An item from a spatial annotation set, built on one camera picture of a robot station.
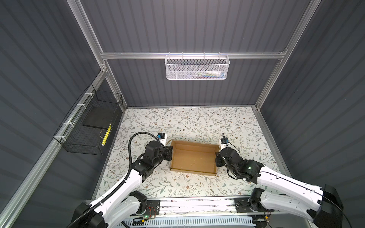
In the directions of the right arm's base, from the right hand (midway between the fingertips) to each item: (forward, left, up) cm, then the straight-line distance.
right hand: (216, 154), depth 79 cm
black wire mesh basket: (+7, +68, +17) cm, 71 cm away
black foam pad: (+14, +63, +18) cm, 67 cm away
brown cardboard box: (+4, +12, -12) cm, 17 cm away
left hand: (+4, +25, +2) cm, 25 cm away
